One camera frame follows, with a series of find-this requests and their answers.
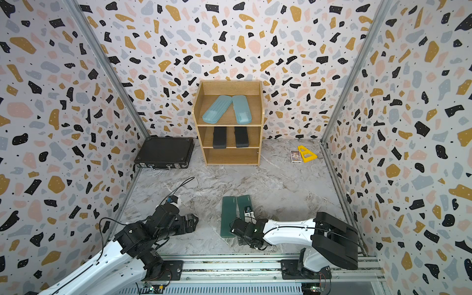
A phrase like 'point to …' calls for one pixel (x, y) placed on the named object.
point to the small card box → (295, 157)
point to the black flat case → (165, 152)
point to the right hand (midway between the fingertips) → (247, 235)
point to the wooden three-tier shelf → (208, 93)
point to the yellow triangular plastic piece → (305, 151)
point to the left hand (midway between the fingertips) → (192, 221)
